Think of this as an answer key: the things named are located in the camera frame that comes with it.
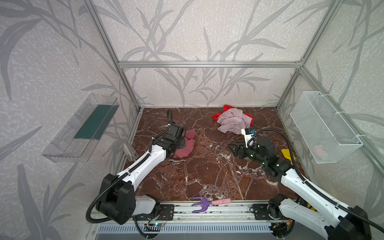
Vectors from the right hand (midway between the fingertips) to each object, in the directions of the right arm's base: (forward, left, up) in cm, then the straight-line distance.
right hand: (232, 139), depth 77 cm
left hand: (+6, +28, -6) cm, 29 cm away
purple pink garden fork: (-27, +14, -19) cm, 36 cm away
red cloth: (+37, -2, -14) cm, 40 cm away
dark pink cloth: (+6, +24, -13) cm, 28 cm away
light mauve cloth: (+21, -5, -11) cm, 24 cm away
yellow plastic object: (+1, -38, -21) cm, 43 cm away
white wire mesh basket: (-8, -37, +13) cm, 40 cm away
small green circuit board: (-35, +39, -20) cm, 56 cm away
